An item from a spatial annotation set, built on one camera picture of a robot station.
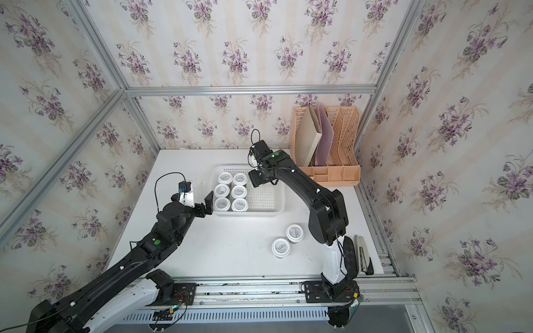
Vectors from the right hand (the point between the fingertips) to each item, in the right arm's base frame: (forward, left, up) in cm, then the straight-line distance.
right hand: (260, 178), depth 88 cm
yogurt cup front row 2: (+5, +11, -8) cm, 14 cm away
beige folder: (+25, -23, +5) cm, 34 cm away
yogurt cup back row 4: (-21, -14, -9) cm, 27 cm away
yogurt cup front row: (-2, +18, -7) cm, 19 cm away
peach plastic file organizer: (+12, -40, -8) cm, 43 cm away
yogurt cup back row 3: (-9, +9, -7) cm, 15 cm away
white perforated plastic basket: (-2, -3, -15) cm, 15 cm away
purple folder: (+16, -29, +9) cm, 34 cm away
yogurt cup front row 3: (-2, +10, -7) cm, 13 cm away
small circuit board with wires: (-48, +33, -17) cm, 60 cm away
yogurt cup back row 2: (-9, +17, -7) cm, 20 cm away
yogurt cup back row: (+6, +18, -7) cm, 20 cm away
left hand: (-12, +21, +6) cm, 25 cm away
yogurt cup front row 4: (-26, -9, -9) cm, 29 cm away
